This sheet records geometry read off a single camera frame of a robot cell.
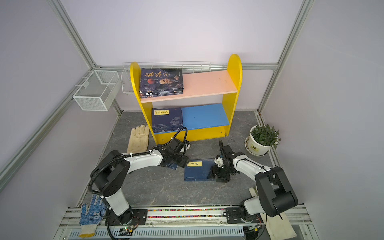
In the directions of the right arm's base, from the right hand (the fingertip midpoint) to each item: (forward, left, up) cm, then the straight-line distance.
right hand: (213, 180), depth 85 cm
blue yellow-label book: (+8, +23, +2) cm, 24 cm away
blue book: (+32, +28, +19) cm, 46 cm away
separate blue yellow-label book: (+6, +9, -1) cm, 11 cm away
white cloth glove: (-6, -22, -1) cm, 23 cm away
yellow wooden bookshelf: (+31, +6, +15) cm, 35 cm away
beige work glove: (+28, +50, +1) cm, 57 cm away
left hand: (+11, +17, +1) cm, 20 cm away
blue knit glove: (-20, +62, +1) cm, 65 cm away
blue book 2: (+24, +30, +16) cm, 42 cm away
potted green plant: (+19, -28, +15) cm, 37 cm away
